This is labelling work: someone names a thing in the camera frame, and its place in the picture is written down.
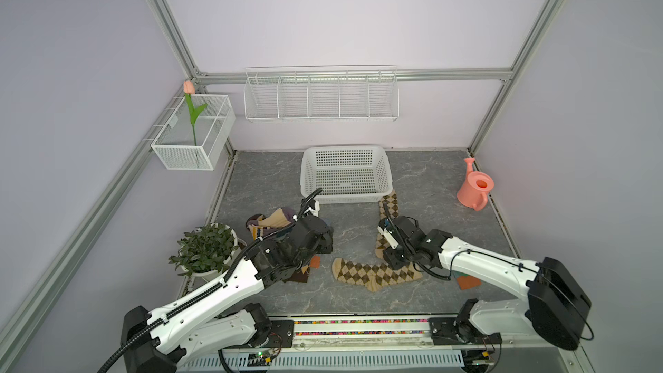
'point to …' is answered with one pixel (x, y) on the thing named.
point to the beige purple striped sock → (262, 225)
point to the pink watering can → (474, 192)
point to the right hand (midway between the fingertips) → (389, 251)
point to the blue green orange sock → (315, 262)
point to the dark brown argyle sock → (299, 275)
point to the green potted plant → (205, 249)
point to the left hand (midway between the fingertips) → (330, 233)
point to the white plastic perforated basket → (349, 173)
